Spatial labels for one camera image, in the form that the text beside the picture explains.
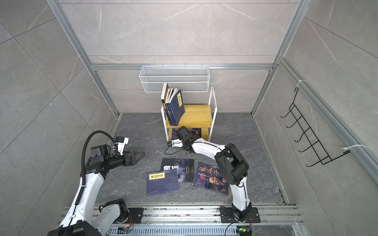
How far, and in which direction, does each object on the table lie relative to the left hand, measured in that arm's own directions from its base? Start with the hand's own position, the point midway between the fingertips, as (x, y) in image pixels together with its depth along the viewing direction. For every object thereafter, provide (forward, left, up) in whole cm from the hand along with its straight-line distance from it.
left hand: (140, 152), depth 78 cm
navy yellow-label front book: (-11, -10, -16) cm, 22 cm away
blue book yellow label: (+22, -20, +11) cm, 32 cm away
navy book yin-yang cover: (+16, -17, +13) cm, 27 cm away
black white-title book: (-2, -23, -16) cm, 29 cm away
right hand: (+17, -25, -10) cm, 32 cm away
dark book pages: (+16, -15, +6) cm, 23 cm away
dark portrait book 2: (-9, -38, -17) cm, 42 cm away
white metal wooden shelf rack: (+23, -35, +2) cm, 42 cm away
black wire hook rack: (-10, -84, +13) cm, 85 cm away
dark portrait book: (+22, -30, -11) cm, 39 cm away
